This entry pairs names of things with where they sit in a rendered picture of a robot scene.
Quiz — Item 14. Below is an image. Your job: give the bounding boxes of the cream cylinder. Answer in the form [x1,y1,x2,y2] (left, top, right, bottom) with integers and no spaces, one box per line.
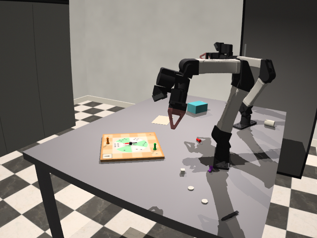
[264,119,275,127]

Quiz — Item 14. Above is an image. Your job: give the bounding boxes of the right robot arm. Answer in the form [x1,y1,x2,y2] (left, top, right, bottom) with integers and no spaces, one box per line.
[213,42,276,130]

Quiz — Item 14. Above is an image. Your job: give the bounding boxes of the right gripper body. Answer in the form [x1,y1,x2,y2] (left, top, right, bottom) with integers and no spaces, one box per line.
[206,53,217,59]

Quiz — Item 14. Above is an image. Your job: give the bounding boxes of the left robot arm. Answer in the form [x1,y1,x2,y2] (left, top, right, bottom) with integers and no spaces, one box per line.
[152,58,255,170]

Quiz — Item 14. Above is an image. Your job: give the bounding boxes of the cream flat rectangular sheet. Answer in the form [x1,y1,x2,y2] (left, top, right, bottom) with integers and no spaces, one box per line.
[152,116,170,125]

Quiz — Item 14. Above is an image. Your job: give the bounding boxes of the teal rectangular block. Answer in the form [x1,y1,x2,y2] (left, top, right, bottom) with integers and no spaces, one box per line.
[187,101,208,114]

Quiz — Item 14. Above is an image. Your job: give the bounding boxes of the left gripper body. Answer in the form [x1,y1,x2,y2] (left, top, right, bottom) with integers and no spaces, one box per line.
[169,90,188,111]

